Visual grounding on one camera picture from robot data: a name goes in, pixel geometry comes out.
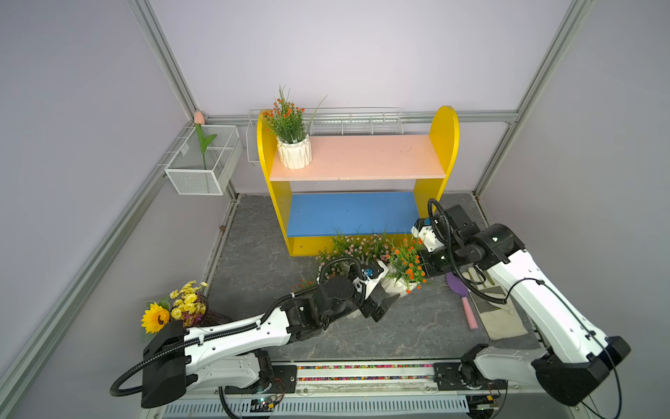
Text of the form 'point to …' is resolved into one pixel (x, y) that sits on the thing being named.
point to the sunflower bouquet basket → (188, 305)
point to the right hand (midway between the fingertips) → (415, 266)
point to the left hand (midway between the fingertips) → (386, 283)
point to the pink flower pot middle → (360, 249)
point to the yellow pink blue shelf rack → (358, 185)
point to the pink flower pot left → (324, 256)
